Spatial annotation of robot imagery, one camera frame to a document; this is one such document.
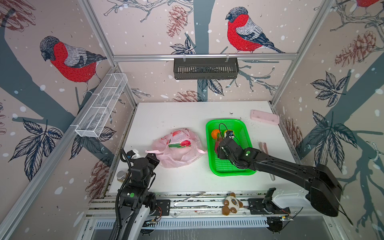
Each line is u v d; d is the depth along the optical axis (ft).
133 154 2.17
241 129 3.20
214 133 3.10
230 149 2.01
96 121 2.34
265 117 3.59
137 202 1.68
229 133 2.40
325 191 1.36
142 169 1.81
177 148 3.04
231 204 2.38
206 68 3.40
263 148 3.10
